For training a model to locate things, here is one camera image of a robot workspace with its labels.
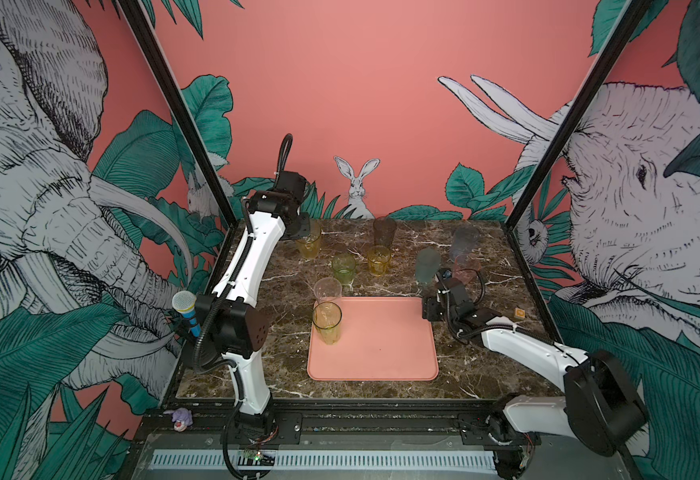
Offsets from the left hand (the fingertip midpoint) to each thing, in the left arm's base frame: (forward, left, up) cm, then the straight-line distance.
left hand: (296, 226), depth 82 cm
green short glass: (+4, -13, -25) cm, 28 cm away
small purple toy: (-43, +27, -23) cm, 56 cm away
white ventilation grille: (-51, +26, -27) cm, 63 cm away
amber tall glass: (-3, -3, -7) cm, 8 cm away
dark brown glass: (+12, -28, -16) cm, 34 cm away
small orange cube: (-16, -70, -26) cm, 76 cm away
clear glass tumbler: (-6, -7, -25) cm, 27 cm away
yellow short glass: (+8, -26, -28) cm, 39 cm away
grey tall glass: (+8, -56, -17) cm, 59 cm away
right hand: (-14, -39, -17) cm, 45 cm away
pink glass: (+1, -57, -25) cm, 62 cm away
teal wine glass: (+3, -43, -23) cm, 49 cm away
